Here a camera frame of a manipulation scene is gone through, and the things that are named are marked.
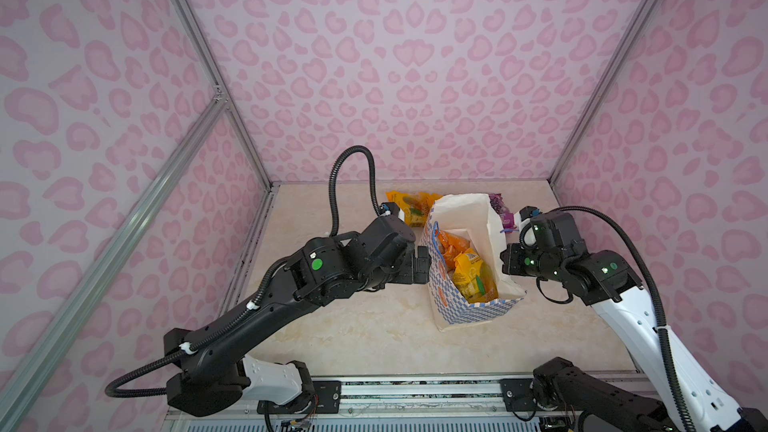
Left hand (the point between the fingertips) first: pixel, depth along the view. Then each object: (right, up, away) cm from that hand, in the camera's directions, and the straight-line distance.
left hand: (418, 257), depth 60 cm
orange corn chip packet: (+11, -1, +26) cm, 28 cm away
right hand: (+20, -1, +10) cm, 22 cm away
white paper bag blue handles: (+16, +8, +19) cm, 26 cm away
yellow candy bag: (+3, +11, +44) cm, 46 cm away
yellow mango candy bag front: (+16, -9, +18) cm, 26 cm away
